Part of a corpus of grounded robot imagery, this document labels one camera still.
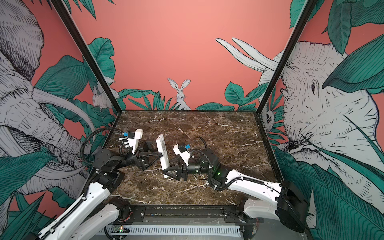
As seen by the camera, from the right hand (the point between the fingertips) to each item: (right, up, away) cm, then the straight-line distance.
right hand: (164, 170), depth 59 cm
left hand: (0, +8, -3) cm, 9 cm away
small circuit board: (-24, -31, +11) cm, 41 cm away
